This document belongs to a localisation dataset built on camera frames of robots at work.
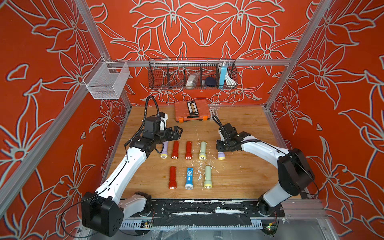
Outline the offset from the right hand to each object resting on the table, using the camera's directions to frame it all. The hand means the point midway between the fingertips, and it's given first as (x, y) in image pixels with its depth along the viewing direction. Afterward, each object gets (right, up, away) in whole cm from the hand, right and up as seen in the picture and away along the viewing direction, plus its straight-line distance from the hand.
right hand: (215, 146), depth 89 cm
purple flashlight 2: (-32, -5, +1) cm, 32 cm away
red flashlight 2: (-17, -4, +3) cm, 17 cm away
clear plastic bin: (-69, +42, +4) cm, 81 cm away
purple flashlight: (+3, -5, -4) cm, 7 cm away
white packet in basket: (-16, +40, +1) cm, 43 cm away
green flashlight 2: (-6, -17, -10) cm, 21 cm away
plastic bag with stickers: (+2, +24, +25) cm, 35 cm away
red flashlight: (-25, -4, +2) cm, 25 cm away
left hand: (-23, +11, -10) cm, 28 cm away
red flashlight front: (-25, -19, -10) cm, 33 cm away
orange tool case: (-14, +24, +18) cm, 33 cm away
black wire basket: (-14, +47, +7) cm, 49 cm away
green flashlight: (-8, -5, +1) cm, 9 cm away
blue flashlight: (-16, -18, -9) cm, 26 cm away
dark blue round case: (-2, +42, +7) cm, 42 cm away
